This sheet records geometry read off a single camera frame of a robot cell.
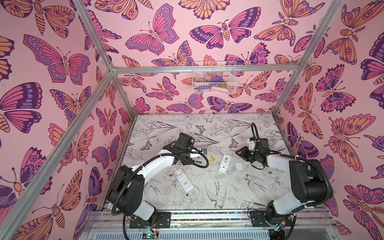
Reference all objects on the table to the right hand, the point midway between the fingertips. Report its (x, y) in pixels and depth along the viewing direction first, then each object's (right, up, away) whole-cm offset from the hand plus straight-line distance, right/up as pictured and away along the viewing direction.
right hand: (237, 151), depth 94 cm
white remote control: (-8, -7, -2) cm, 11 cm away
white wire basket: (-15, +43, -1) cm, 45 cm away
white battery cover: (0, -9, -2) cm, 9 cm away
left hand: (-29, +2, -6) cm, 29 cm away
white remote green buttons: (-32, -17, -9) cm, 38 cm away
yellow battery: (-16, -5, +3) cm, 17 cm away
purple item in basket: (-13, +46, +1) cm, 47 cm away
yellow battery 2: (-17, -6, 0) cm, 18 cm away
